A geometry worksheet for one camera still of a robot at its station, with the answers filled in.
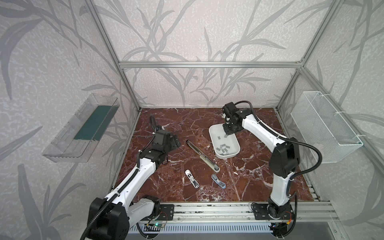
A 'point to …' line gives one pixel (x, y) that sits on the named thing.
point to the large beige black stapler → (200, 154)
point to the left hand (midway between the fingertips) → (174, 135)
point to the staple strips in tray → (221, 145)
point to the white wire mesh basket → (327, 134)
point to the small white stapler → (191, 178)
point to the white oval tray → (232, 141)
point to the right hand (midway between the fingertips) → (229, 126)
